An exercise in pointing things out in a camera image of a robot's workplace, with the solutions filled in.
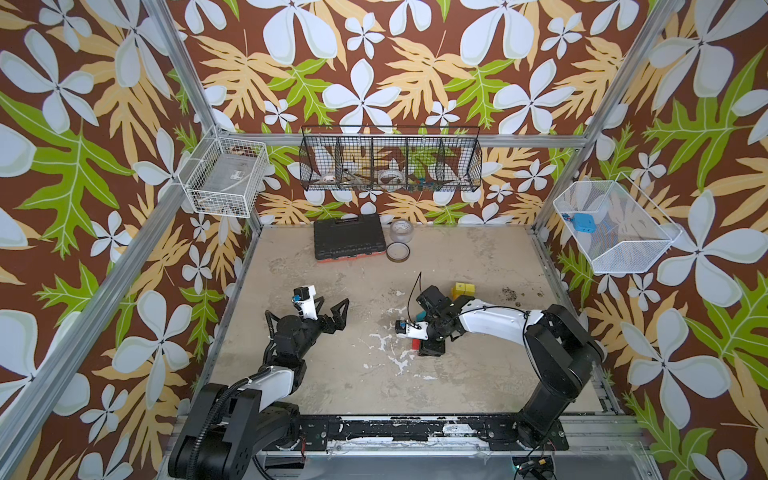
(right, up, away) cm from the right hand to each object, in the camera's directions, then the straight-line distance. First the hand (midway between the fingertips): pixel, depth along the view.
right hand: (419, 340), depth 90 cm
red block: (-2, +1, -8) cm, 8 cm away
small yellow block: (+15, +15, +3) cm, 22 cm away
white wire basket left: (-58, +50, -4) cm, 76 cm away
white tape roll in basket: (-8, +53, +8) cm, 54 cm away
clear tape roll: (-4, +37, +29) cm, 47 cm away
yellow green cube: (+12, +15, +6) cm, 20 cm away
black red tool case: (-25, +34, +27) cm, 50 cm away
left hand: (-26, +15, -6) cm, 30 cm away
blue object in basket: (+48, +36, -4) cm, 60 cm away
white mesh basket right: (+54, +34, -8) cm, 65 cm away
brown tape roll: (-5, +28, +24) cm, 37 cm away
